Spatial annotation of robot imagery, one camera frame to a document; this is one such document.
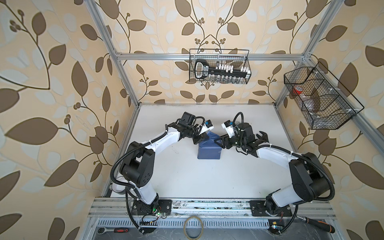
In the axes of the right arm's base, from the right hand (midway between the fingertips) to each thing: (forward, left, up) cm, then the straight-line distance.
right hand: (218, 140), depth 87 cm
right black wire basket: (+6, -52, +23) cm, 57 cm away
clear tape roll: (-41, +20, -8) cm, 46 cm away
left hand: (+2, +6, +4) cm, 7 cm away
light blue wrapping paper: (-6, +6, 0) cm, 8 cm away
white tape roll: (-23, +55, -9) cm, 60 cm away
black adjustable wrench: (+6, -32, -10) cm, 34 cm away
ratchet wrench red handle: (-40, +58, -10) cm, 71 cm away
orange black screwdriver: (-42, -43, -9) cm, 61 cm away
